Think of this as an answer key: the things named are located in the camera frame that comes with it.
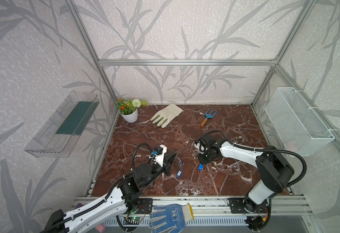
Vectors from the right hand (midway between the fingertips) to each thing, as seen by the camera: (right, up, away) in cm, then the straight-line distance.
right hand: (199, 159), depth 89 cm
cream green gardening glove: (-24, +26, +22) cm, 42 cm away
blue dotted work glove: (-15, -22, -18) cm, 32 cm away
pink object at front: (-49, -25, -23) cm, 60 cm away
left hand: (-14, +7, -19) cm, 24 cm away
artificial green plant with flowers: (-48, +34, +10) cm, 60 cm away
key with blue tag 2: (0, -4, -2) cm, 5 cm away
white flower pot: (-48, +26, +15) cm, 57 cm away
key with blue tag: (-12, -6, -6) cm, 15 cm away
